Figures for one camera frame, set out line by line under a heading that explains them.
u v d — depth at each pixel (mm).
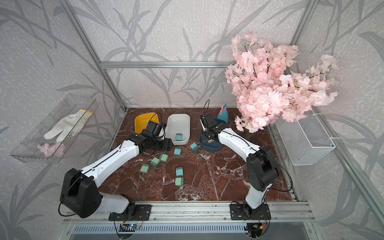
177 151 945
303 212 750
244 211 662
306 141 595
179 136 1019
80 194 406
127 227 722
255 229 719
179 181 821
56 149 564
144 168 870
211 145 971
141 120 1111
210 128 677
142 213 734
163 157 912
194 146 964
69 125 679
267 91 502
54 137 632
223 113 990
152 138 680
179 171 866
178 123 1023
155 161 891
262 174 458
